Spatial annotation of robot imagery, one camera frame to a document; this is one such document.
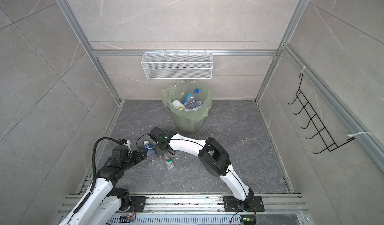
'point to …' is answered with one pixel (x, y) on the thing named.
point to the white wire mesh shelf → (177, 65)
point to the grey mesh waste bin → (187, 125)
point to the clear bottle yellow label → (177, 104)
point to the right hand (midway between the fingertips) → (161, 146)
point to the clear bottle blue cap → (189, 97)
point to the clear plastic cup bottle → (161, 157)
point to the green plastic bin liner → (176, 91)
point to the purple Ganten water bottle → (194, 104)
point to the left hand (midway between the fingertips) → (141, 149)
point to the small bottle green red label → (169, 163)
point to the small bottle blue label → (150, 150)
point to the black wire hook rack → (327, 139)
